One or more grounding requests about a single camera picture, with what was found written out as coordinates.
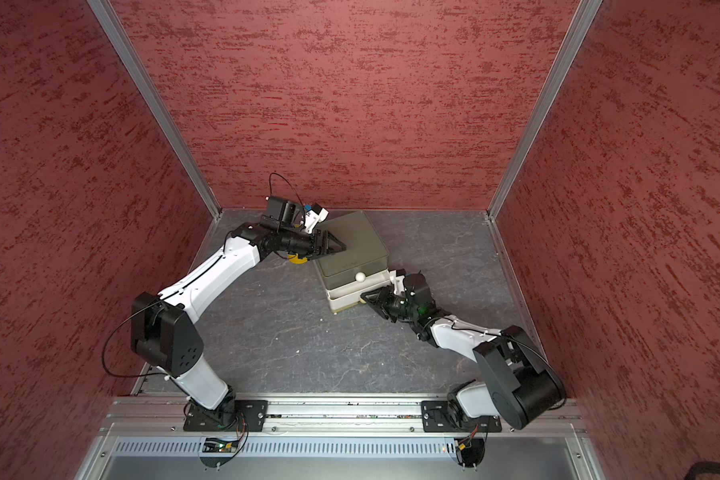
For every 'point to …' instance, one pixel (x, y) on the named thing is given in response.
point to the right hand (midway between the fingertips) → (361, 304)
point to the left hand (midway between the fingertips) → (336, 255)
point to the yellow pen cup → (294, 259)
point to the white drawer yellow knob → (348, 295)
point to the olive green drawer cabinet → (361, 268)
